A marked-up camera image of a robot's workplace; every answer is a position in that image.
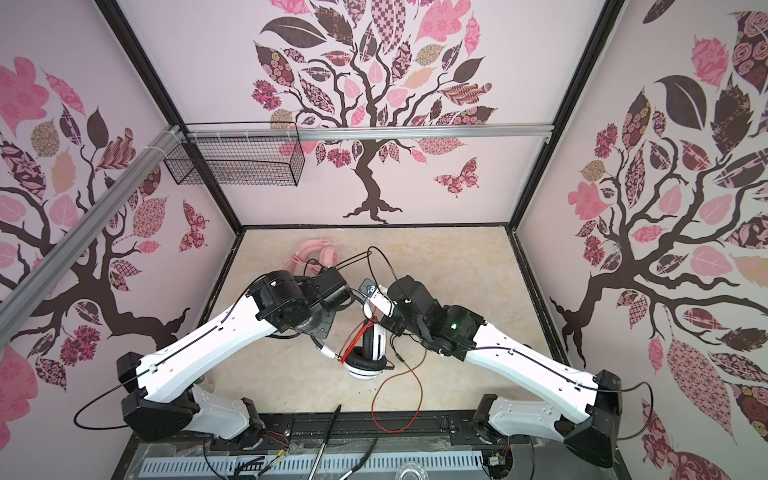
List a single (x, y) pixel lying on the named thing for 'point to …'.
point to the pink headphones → (312, 256)
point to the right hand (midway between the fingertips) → (386, 292)
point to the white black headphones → (368, 361)
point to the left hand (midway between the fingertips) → (314, 325)
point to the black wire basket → (243, 154)
